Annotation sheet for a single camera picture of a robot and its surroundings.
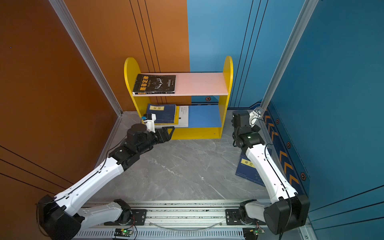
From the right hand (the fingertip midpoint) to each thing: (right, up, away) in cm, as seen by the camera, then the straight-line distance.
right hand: (242, 118), depth 77 cm
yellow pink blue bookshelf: (-26, +14, +44) cm, 53 cm away
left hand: (-37, -4, -4) cm, 37 cm away
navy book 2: (+7, -31, +14) cm, 34 cm away
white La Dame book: (-32, +1, +18) cm, 37 cm away
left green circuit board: (-59, -55, -6) cm, 81 cm away
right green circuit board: (+2, -55, -7) cm, 55 cm away
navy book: (-44, +4, +15) cm, 46 cm away
